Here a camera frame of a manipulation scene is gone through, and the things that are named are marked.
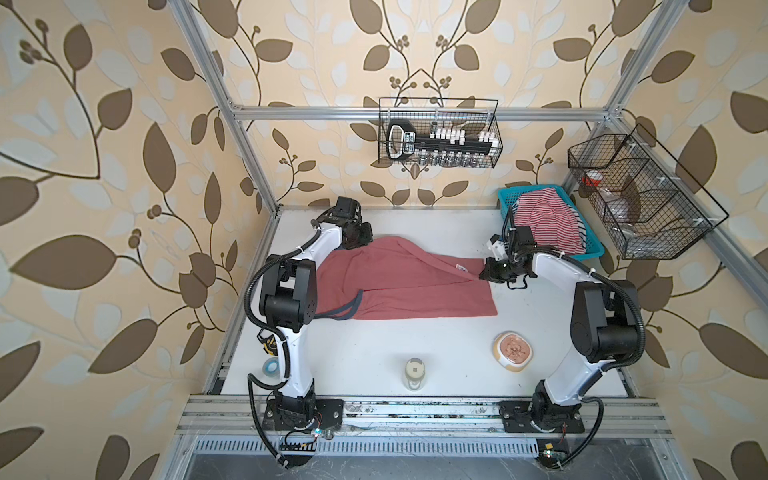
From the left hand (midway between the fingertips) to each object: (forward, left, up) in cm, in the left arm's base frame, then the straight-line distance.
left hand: (373, 233), depth 98 cm
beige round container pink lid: (-34, -41, -9) cm, 54 cm away
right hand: (-12, -36, -6) cm, 38 cm away
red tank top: (-11, -8, -11) cm, 17 cm away
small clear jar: (-43, -13, -1) cm, 45 cm away
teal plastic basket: (+24, -50, -4) cm, 56 cm away
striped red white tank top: (+10, -64, -3) cm, 65 cm away
